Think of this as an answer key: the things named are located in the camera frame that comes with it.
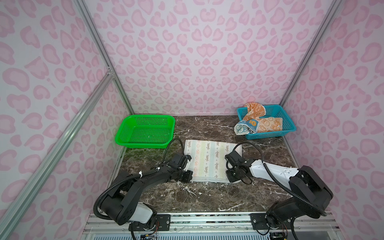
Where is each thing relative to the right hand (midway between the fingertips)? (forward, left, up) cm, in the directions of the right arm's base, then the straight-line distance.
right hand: (230, 177), depth 87 cm
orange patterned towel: (+46, -22, +8) cm, 52 cm away
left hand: (0, +22, +1) cm, 22 cm away
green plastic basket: (+33, +58, 0) cm, 67 cm away
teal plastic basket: (+50, -41, +5) cm, 65 cm away
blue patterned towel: (+30, -12, +10) cm, 33 cm away
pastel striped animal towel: (+9, +13, 0) cm, 15 cm away
